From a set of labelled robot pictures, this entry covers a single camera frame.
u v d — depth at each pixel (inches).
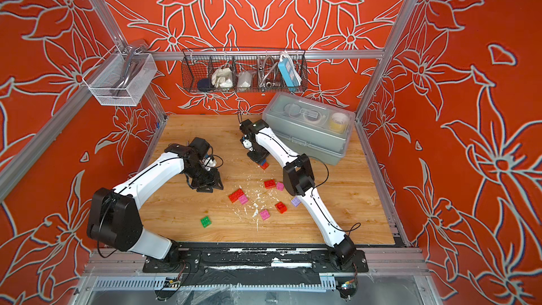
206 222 32.0
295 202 33.7
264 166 38.2
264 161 37.6
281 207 32.9
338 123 37.1
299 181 25.5
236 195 34.4
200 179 28.0
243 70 39.3
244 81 36.2
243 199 34.2
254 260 29.2
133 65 29.5
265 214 32.6
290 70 34.5
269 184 35.6
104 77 31.3
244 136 29.9
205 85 37.4
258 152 35.0
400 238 31.8
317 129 34.4
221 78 36.2
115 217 16.6
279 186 35.5
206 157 30.8
